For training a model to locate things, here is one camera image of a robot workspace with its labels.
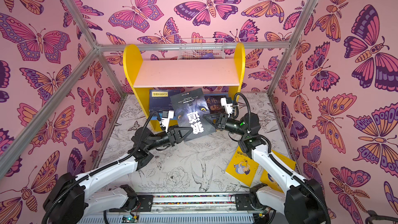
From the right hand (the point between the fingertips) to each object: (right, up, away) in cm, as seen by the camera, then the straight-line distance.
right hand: (204, 117), depth 64 cm
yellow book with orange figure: (+21, -29, +19) cm, 40 cm away
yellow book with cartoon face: (+32, -33, +16) cm, 49 cm away
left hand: (-5, -5, 0) cm, 7 cm away
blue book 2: (-30, +2, +23) cm, 38 cm away
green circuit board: (-35, -48, +8) cm, 60 cm away
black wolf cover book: (-6, +4, +2) cm, 7 cm away
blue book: (-25, +9, +26) cm, 37 cm away
